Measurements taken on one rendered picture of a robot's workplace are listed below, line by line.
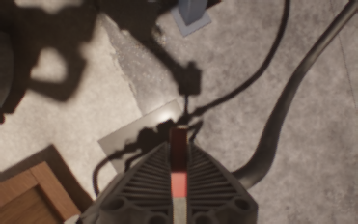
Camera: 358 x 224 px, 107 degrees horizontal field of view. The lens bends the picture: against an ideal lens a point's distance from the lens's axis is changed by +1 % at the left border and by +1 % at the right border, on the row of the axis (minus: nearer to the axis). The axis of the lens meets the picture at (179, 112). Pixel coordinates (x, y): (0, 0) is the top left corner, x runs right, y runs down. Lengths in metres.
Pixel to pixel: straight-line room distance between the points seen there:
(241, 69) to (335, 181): 0.77
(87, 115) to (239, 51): 0.76
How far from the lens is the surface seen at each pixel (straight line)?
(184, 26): 0.69
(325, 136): 0.99
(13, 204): 0.81
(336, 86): 0.99
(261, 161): 0.25
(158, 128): 0.64
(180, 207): 0.21
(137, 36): 0.70
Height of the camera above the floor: 0.63
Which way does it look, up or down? 83 degrees down
